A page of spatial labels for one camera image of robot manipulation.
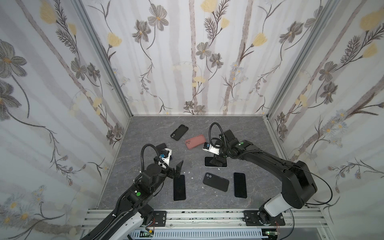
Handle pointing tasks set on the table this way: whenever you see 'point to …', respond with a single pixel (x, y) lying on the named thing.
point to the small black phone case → (179, 132)
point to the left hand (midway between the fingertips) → (172, 154)
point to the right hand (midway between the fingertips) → (211, 148)
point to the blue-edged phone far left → (161, 147)
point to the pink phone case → (195, 141)
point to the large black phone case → (216, 181)
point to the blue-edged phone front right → (240, 187)
